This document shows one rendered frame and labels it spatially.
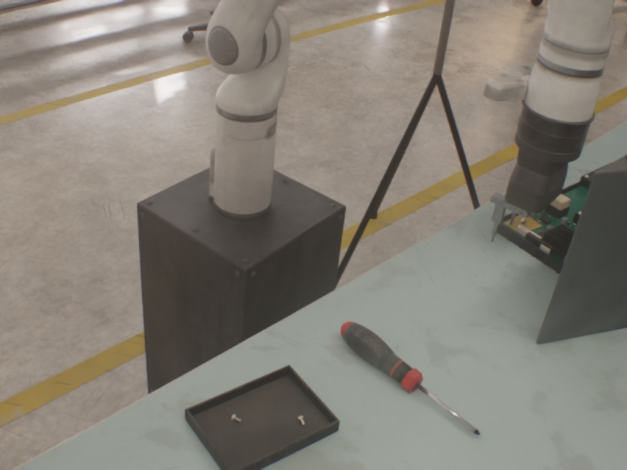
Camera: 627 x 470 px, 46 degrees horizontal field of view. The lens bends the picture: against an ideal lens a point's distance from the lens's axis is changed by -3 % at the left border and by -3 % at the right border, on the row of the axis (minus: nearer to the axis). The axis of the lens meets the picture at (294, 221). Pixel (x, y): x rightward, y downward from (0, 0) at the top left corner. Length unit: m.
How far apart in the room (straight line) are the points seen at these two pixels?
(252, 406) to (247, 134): 0.51
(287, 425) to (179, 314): 0.62
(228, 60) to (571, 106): 0.47
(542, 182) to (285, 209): 0.49
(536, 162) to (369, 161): 2.29
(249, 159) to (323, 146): 2.06
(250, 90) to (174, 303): 0.39
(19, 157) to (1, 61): 1.00
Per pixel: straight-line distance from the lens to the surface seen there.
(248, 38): 1.02
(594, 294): 0.81
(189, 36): 4.14
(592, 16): 0.78
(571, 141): 0.84
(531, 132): 0.84
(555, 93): 0.81
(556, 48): 0.80
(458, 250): 0.92
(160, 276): 1.26
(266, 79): 1.11
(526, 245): 0.95
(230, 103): 1.09
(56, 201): 2.82
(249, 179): 1.14
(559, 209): 1.01
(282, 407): 0.70
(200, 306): 1.21
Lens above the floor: 1.52
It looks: 34 degrees down
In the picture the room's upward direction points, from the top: 5 degrees clockwise
